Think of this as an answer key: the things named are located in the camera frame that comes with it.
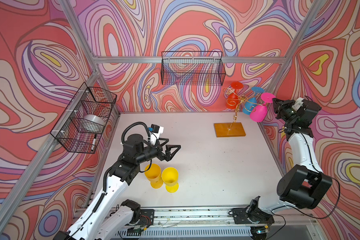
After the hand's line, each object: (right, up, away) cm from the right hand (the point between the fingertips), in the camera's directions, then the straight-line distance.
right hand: (272, 99), depth 76 cm
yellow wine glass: (-62, -39, +3) cm, 73 cm away
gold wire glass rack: (-12, +2, +8) cm, 15 cm away
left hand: (-50, -22, -9) cm, 55 cm away
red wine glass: (-14, +3, +18) cm, 23 cm away
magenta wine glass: (-4, -7, +7) cm, 10 cm away
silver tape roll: (-89, -13, -5) cm, 90 cm away
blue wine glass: (-3, +1, +16) cm, 17 cm away
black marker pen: (-90, -22, -4) cm, 92 cm away
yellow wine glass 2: (-53, -40, +2) cm, 66 cm away
